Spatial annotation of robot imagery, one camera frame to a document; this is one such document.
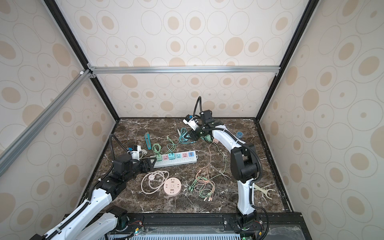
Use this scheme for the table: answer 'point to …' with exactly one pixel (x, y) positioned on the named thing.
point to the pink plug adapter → (215, 141)
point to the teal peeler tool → (148, 139)
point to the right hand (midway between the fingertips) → (187, 134)
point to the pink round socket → (172, 186)
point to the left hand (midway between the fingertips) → (155, 157)
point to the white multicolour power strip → (181, 158)
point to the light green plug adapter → (159, 157)
